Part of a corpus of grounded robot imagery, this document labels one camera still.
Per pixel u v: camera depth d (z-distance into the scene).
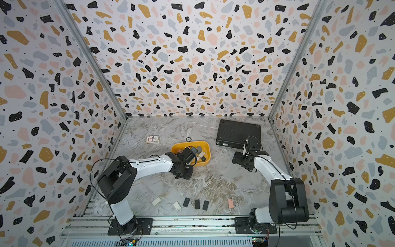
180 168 0.69
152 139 1.06
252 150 0.72
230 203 0.81
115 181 0.47
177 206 0.80
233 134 1.40
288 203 0.43
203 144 1.00
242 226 0.73
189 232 0.73
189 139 1.09
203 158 0.97
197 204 0.80
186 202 0.82
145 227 0.73
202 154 1.02
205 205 0.81
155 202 0.82
